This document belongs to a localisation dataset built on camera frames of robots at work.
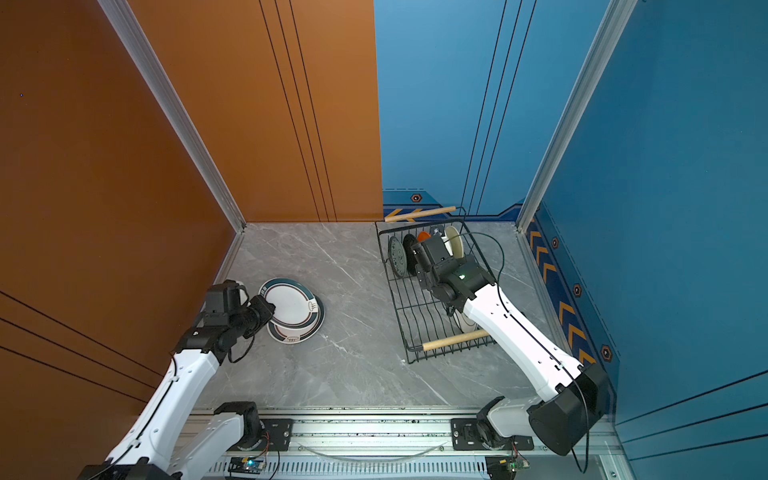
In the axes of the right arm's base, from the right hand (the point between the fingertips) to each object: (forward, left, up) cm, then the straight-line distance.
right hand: (443, 266), depth 77 cm
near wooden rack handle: (-18, -1, -6) cm, 19 cm away
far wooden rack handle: (+26, +5, -5) cm, 27 cm away
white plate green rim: (-1, +43, -15) cm, 45 cm away
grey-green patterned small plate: (+17, +12, -16) cm, 26 cm away
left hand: (-5, +45, -9) cm, 46 cm away
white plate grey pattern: (-5, -8, -22) cm, 24 cm away
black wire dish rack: (-7, +3, -22) cm, 23 cm away
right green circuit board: (-40, -13, -26) cm, 50 cm away
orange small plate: (+21, +4, -11) cm, 24 cm away
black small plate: (+22, +8, -13) cm, 27 cm away
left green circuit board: (-40, +49, -25) cm, 68 cm away
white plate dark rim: (-9, +43, -21) cm, 49 cm away
